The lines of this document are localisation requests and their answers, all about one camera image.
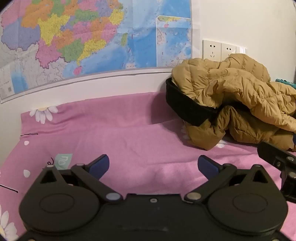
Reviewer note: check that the white wall socket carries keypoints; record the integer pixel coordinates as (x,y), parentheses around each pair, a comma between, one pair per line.
(228,49)
(211,49)
(241,49)

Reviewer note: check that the colourful wall map poster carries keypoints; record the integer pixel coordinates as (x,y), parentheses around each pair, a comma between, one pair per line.
(92,34)

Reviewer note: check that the tan down jacket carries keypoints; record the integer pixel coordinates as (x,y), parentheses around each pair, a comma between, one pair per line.
(245,97)

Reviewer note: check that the pink floral bedsheet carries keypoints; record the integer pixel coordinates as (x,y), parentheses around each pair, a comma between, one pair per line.
(129,136)

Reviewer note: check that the teal plastic basket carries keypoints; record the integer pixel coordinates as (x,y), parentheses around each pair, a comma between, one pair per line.
(286,83)

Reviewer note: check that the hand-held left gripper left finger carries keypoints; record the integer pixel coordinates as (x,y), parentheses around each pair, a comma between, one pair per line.
(100,165)

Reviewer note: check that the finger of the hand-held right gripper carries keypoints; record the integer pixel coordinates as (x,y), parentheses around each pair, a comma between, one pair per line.
(275,154)

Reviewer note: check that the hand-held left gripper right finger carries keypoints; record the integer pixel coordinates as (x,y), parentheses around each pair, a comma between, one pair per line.
(208,165)

